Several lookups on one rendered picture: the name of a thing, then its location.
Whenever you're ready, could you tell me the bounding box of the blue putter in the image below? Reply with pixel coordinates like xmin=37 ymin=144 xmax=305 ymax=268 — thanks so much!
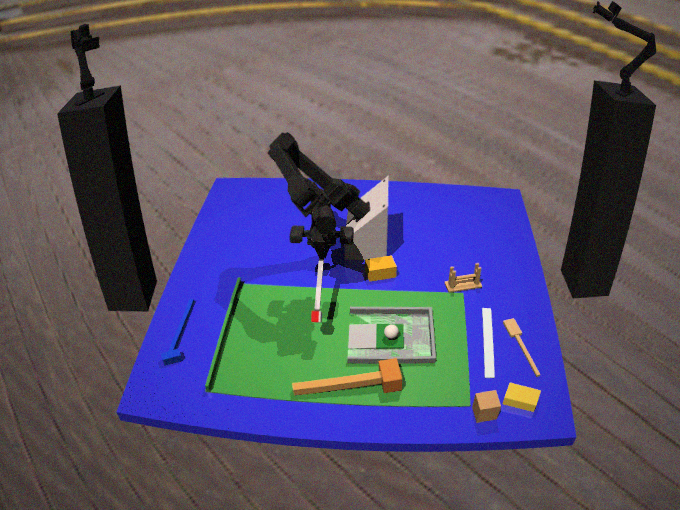
xmin=161 ymin=299 xmax=195 ymax=366

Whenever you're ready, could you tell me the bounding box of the tan cube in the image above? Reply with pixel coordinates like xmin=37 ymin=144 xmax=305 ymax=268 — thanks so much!
xmin=472 ymin=390 xmax=501 ymax=423

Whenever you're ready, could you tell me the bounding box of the yellow rectangular block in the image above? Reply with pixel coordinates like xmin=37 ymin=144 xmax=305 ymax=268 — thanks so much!
xmin=503 ymin=383 xmax=541 ymax=412

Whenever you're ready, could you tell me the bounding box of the white flat bar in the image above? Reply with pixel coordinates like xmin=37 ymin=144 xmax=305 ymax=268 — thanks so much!
xmin=482 ymin=308 xmax=495 ymax=378

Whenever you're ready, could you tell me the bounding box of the green rectangular mat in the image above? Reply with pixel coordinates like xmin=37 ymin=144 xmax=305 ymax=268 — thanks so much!
xmin=209 ymin=283 xmax=471 ymax=407

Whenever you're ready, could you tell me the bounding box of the white golf ball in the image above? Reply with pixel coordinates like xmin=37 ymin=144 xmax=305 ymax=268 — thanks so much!
xmin=384 ymin=325 xmax=399 ymax=339

